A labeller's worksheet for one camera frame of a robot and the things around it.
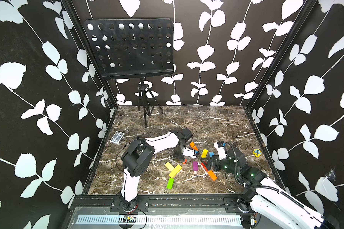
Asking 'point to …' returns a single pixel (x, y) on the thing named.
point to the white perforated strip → (159, 220)
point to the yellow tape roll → (257, 152)
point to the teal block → (211, 153)
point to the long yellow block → (175, 171)
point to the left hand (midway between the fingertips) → (182, 153)
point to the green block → (170, 183)
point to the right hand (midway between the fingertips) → (205, 156)
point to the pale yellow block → (168, 165)
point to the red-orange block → (193, 146)
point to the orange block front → (211, 174)
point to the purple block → (195, 166)
